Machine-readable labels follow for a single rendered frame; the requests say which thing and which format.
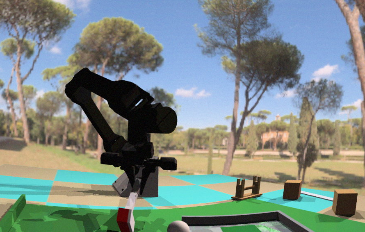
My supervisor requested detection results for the brown cube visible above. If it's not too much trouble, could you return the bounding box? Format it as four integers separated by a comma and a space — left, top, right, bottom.
332, 189, 358, 215
283, 180, 302, 199

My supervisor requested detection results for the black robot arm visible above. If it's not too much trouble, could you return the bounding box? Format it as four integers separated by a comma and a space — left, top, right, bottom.
65, 68, 178, 175

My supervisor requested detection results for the white ball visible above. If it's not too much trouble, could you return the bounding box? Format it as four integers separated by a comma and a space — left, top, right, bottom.
167, 221, 189, 232

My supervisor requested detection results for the red golf putter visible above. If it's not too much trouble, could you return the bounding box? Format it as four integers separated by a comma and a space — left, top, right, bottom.
116, 167, 144, 232

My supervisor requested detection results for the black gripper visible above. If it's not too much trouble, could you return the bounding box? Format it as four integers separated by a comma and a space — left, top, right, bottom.
100, 132, 177, 195

